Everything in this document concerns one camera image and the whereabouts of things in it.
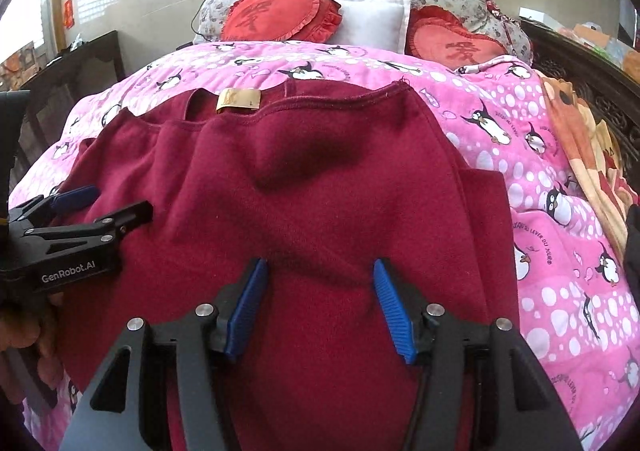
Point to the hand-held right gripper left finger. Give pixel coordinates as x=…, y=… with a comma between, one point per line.
x=245, y=311

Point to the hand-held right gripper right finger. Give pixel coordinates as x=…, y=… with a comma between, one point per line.
x=392, y=311

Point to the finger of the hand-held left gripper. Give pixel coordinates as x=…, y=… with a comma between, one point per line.
x=115, y=223
x=75, y=196

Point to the dark red sweater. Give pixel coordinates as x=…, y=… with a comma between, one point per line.
x=320, y=191

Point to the person's left hand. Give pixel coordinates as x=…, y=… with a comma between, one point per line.
x=30, y=336

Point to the dark wooden desk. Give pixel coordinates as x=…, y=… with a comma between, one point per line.
x=75, y=76

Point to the brown printed board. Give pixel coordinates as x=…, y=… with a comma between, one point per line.
x=17, y=66

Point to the pink penguin print blanket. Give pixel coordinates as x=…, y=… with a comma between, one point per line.
x=550, y=281

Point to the window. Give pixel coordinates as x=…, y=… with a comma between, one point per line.
x=25, y=21

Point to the black garment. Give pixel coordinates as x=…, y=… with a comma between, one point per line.
x=634, y=241

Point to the orange cartoon print blanket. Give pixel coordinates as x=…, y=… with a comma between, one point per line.
x=585, y=146

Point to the red heart pillow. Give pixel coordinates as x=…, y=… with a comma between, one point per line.
x=270, y=13
x=450, y=46

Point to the white square pillow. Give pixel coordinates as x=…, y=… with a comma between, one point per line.
x=370, y=21

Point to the dark carved wooden cabinet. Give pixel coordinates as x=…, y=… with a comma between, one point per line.
x=575, y=66

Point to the flat white box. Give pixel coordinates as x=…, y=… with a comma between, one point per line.
x=540, y=15

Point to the orange plastic bag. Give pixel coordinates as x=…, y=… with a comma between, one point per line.
x=592, y=36

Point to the red paper wall sticker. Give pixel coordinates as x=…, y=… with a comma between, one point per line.
x=69, y=12

